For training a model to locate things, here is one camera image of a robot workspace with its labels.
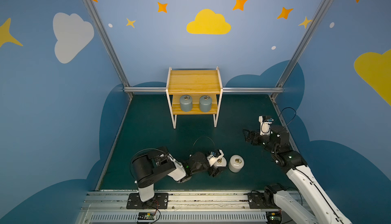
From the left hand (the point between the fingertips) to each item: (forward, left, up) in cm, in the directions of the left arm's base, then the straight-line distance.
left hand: (223, 158), depth 82 cm
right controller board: (-25, -24, -9) cm, 36 cm away
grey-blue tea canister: (+26, +22, +16) cm, 38 cm away
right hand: (+11, -14, +14) cm, 23 cm away
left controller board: (-26, +38, -8) cm, 47 cm away
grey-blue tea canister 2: (+27, +11, +15) cm, 32 cm away
